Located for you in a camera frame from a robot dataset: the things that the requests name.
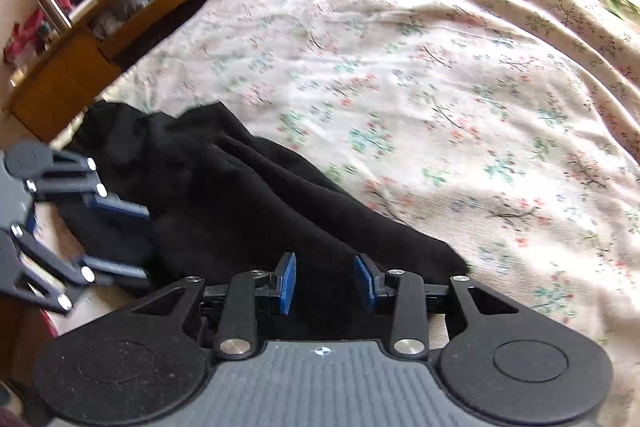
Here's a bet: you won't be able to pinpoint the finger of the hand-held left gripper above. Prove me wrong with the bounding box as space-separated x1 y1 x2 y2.
25 149 152 222
7 223 152 314

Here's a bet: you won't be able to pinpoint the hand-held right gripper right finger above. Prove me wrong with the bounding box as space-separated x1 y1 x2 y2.
353 254 521 360

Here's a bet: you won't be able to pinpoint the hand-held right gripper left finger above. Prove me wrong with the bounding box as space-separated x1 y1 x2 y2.
132 251 298 360

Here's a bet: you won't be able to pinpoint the black pants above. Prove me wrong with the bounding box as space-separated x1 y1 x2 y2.
60 99 471 343

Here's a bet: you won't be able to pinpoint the wooden desk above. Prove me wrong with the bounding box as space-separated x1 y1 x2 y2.
5 0 311 142

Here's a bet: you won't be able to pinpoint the white floral bed sheet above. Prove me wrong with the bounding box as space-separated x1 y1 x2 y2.
47 0 640 388

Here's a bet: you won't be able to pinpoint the silver metal cup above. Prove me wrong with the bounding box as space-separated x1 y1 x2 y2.
36 0 74 32

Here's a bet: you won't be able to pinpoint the grey cloth bundle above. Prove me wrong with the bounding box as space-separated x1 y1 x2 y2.
90 0 181 40

